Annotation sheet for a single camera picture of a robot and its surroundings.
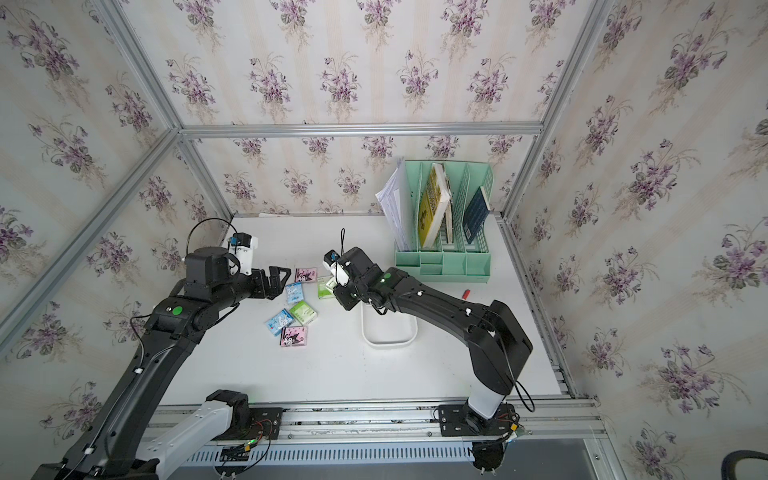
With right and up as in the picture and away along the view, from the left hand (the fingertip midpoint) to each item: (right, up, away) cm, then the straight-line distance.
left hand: (278, 272), depth 72 cm
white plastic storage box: (+29, -18, +15) cm, 37 cm away
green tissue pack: (+7, -9, +23) cm, 25 cm away
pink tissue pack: (-1, -20, +14) cm, 24 cm away
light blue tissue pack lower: (-6, -17, +16) cm, 24 cm away
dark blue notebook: (+59, +17, +33) cm, 70 cm away
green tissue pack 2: (+1, -14, +18) cm, 23 cm away
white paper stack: (+29, +21, +17) cm, 40 cm away
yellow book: (+43, +19, +21) cm, 51 cm away
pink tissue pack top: (0, -4, +25) cm, 25 cm away
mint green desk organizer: (+48, +12, +33) cm, 59 cm away
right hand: (+14, -6, +10) cm, 18 cm away
